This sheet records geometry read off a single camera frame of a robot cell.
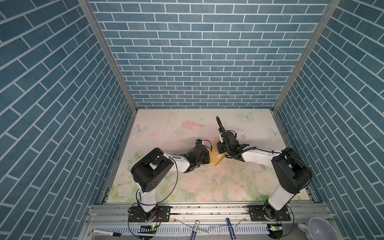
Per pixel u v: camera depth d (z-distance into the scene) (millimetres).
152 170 480
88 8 704
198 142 862
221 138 763
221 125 745
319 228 699
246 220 723
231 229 691
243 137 1044
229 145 722
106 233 682
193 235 670
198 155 739
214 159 902
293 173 470
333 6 707
